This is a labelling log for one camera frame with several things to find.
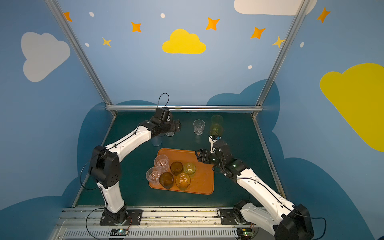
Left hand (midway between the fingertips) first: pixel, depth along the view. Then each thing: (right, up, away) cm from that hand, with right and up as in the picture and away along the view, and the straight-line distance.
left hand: (176, 124), depth 91 cm
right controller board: (+35, -54, -19) cm, 67 cm away
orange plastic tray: (+16, -34, -5) cm, 38 cm away
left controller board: (-25, -52, -21) cm, 61 cm away
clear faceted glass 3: (-13, -29, -6) cm, 32 cm away
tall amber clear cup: (+4, -33, -5) cm, 34 cm away
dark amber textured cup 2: (0, -26, -2) cm, 26 cm away
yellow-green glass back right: (+26, +4, +10) cm, 29 cm away
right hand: (+15, -15, -12) cm, 24 cm away
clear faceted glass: (+14, -1, +20) cm, 25 cm away
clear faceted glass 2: (-9, -23, -1) cm, 24 cm away
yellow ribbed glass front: (+27, -4, +12) cm, 30 cm away
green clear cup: (+8, -26, -2) cm, 28 cm away
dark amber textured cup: (-5, -31, -7) cm, 33 cm away
